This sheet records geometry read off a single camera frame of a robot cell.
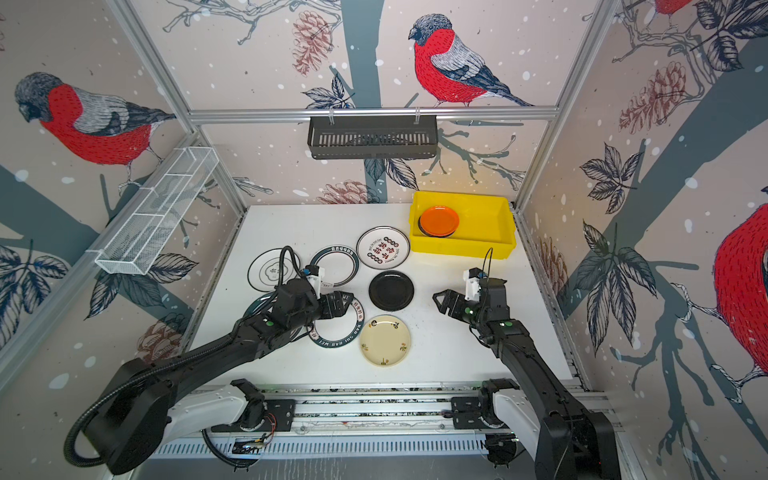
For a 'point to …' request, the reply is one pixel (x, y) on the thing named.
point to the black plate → (391, 290)
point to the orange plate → (439, 221)
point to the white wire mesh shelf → (154, 213)
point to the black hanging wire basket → (373, 137)
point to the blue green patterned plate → (419, 224)
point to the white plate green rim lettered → (339, 331)
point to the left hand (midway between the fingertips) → (342, 298)
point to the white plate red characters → (383, 247)
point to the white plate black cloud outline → (263, 270)
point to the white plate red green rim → (256, 305)
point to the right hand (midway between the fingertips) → (442, 302)
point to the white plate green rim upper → (341, 265)
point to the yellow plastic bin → (461, 224)
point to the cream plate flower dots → (384, 340)
